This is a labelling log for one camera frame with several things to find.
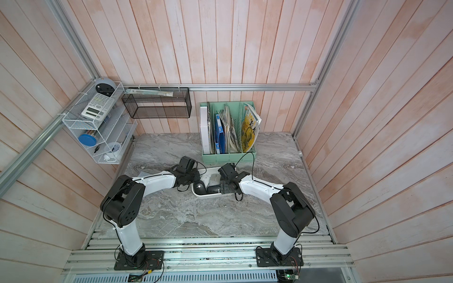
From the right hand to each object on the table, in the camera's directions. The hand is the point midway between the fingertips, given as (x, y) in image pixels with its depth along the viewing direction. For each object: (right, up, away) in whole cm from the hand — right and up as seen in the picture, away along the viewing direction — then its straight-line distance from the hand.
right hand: (231, 185), depth 93 cm
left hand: (-19, +4, +4) cm, 19 cm away
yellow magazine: (+11, +36, +5) cm, 38 cm away
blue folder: (-6, +25, +2) cm, 26 cm away
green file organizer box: (+4, +45, +12) cm, 46 cm away
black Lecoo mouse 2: (-10, -2, -1) cm, 10 cm away
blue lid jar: (-65, +23, -17) cm, 71 cm away
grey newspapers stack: (+1, +23, +6) cm, 24 cm away
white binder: (-14, +29, -2) cm, 33 cm away
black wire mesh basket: (-45, +49, +14) cm, 68 cm away
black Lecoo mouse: (-17, -1, -3) cm, 17 cm away
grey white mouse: (-9, +3, +2) cm, 10 cm away
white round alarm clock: (-59, +19, -10) cm, 62 cm away
